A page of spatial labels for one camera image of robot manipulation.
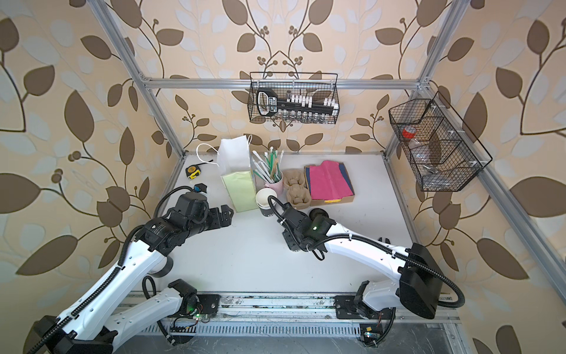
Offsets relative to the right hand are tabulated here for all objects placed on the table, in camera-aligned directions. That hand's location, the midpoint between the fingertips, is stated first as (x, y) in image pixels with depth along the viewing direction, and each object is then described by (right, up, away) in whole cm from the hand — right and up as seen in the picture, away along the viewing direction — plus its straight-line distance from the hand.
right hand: (295, 235), depth 81 cm
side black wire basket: (+50, +30, -8) cm, 59 cm away
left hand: (-26, +10, -6) cm, 29 cm away
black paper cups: (-14, +13, +10) cm, 21 cm away
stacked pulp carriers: (+1, +13, +18) cm, 23 cm away
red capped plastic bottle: (+46, +40, +7) cm, 61 cm away
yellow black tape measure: (-52, +24, +29) cm, 64 cm away
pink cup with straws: (-11, +25, +15) cm, 31 cm away
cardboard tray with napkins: (+16, +19, +21) cm, 32 cm away
